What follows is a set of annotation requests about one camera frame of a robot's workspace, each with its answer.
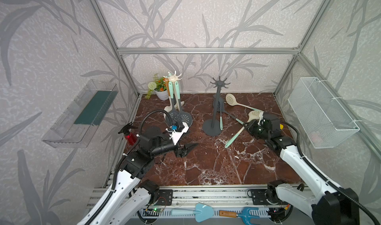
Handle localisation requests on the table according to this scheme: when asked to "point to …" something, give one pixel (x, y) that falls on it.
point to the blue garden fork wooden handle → (244, 214)
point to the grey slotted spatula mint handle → (220, 108)
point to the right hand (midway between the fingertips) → (242, 122)
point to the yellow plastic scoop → (281, 126)
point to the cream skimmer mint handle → (231, 101)
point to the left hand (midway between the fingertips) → (192, 139)
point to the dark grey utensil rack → (212, 127)
